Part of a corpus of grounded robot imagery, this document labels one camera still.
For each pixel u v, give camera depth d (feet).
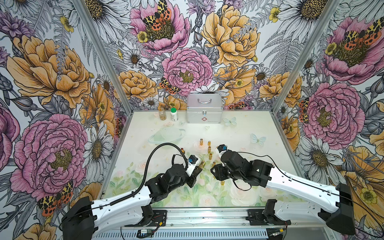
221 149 2.18
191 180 2.19
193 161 2.13
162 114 3.76
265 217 2.21
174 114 3.67
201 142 3.29
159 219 2.40
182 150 3.09
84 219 1.34
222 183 2.73
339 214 1.29
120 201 1.58
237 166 1.79
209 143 3.29
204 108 3.59
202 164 2.45
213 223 2.41
